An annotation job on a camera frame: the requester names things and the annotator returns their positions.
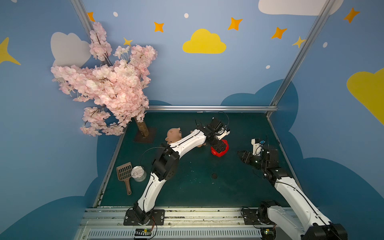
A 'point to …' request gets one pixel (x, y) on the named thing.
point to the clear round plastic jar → (138, 173)
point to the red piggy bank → (222, 154)
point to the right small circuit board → (266, 232)
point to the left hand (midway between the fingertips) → (220, 141)
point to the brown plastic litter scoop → (124, 173)
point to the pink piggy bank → (173, 135)
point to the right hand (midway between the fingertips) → (243, 151)
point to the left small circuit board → (143, 232)
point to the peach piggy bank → (200, 145)
